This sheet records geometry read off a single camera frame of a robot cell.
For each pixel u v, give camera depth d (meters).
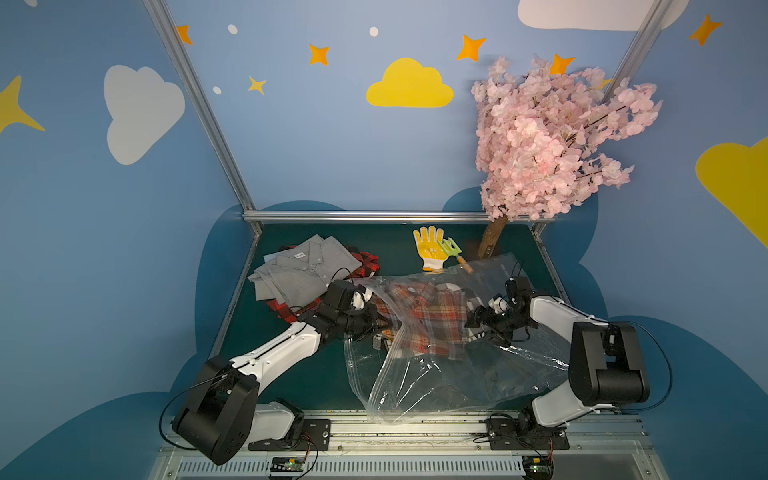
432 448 0.73
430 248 1.15
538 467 0.72
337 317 0.66
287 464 0.72
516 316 0.72
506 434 0.74
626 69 0.79
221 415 0.41
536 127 0.63
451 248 1.15
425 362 0.76
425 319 0.89
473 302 0.96
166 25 0.70
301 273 0.95
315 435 0.74
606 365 0.46
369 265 1.06
